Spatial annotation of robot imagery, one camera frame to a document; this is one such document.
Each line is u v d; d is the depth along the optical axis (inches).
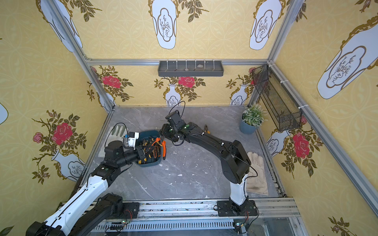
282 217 29.9
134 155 27.2
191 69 35.6
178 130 25.6
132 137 28.2
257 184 32.8
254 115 37.1
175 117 26.4
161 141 32.3
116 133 40.8
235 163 18.7
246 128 38.7
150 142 38.1
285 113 34.5
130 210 28.8
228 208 29.3
